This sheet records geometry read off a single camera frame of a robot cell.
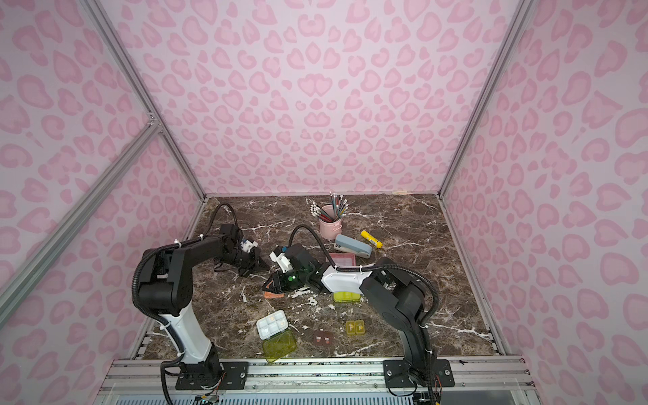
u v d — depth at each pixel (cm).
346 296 88
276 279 75
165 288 50
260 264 88
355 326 81
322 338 78
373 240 102
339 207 93
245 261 85
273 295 88
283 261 80
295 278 75
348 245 98
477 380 72
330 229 98
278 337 80
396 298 49
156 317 51
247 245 93
